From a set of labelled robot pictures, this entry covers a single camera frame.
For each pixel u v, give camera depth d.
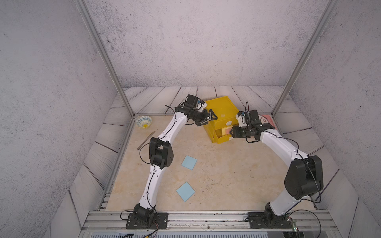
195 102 0.80
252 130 0.64
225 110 0.94
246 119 0.70
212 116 0.84
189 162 0.94
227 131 0.93
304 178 0.45
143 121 1.15
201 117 0.85
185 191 0.83
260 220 0.72
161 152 0.61
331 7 0.71
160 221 0.73
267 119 1.14
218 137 0.90
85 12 0.71
